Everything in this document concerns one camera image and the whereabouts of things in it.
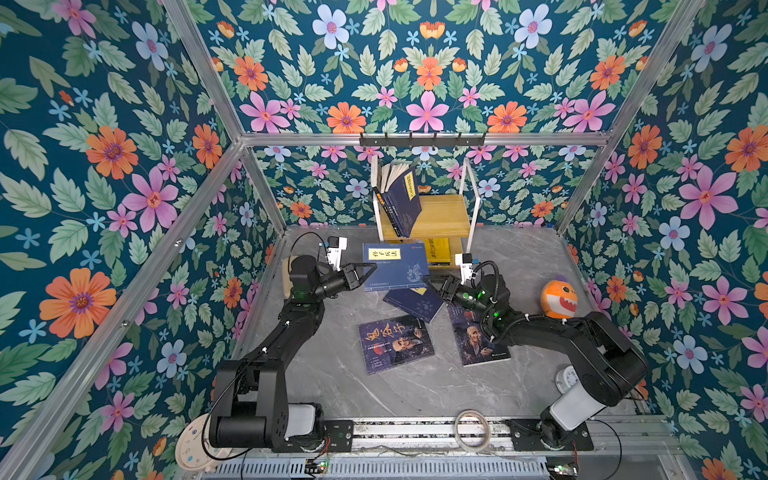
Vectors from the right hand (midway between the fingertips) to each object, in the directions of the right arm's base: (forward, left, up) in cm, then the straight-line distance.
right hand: (426, 279), depth 80 cm
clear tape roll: (-34, -14, -21) cm, 42 cm away
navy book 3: (+4, +1, -19) cm, 20 cm away
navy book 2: (+3, +7, +2) cm, 8 cm away
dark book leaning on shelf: (+15, +12, +14) cm, 24 cm away
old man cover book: (-10, +9, -19) cm, 23 cm away
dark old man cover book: (-11, -15, -20) cm, 27 cm away
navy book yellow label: (+20, +6, +11) cm, 24 cm away
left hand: (+1, +13, +6) cm, 14 cm away
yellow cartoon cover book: (+22, -6, -13) cm, 26 cm away
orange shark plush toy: (+1, -42, -13) cm, 43 cm away
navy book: (+21, +6, +9) cm, 24 cm away
